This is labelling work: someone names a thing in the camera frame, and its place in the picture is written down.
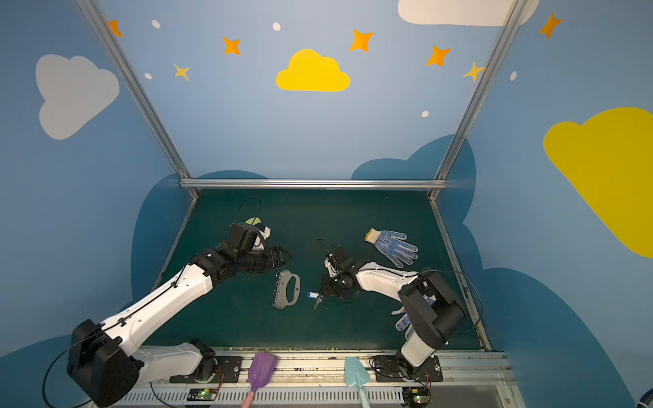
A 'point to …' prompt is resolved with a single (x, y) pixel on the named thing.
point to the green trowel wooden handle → (252, 220)
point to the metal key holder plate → (287, 289)
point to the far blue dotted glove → (392, 245)
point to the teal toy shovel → (357, 376)
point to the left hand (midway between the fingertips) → (289, 259)
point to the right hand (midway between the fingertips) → (323, 290)
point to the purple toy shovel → (259, 372)
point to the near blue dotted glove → (404, 323)
